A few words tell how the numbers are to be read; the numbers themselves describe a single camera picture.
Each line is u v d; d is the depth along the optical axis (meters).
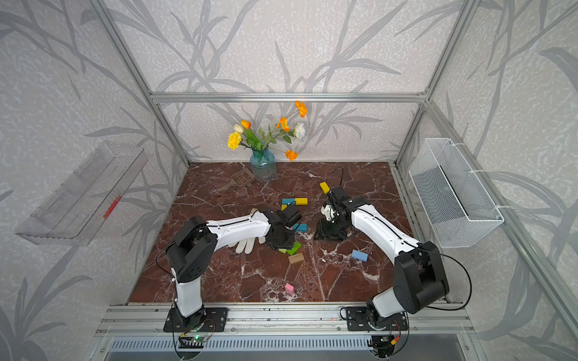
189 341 0.72
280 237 0.76
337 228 0.71
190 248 0.50
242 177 1.16
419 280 0.42
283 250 0.88
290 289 0.76
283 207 1.01
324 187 1.10
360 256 0.87
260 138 0.97
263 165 1.05
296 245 0.89
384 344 0.72
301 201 1.06
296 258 0.87
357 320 0.73
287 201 1.08
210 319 0.73
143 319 0.76
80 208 0.68
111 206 0.65
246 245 0.91
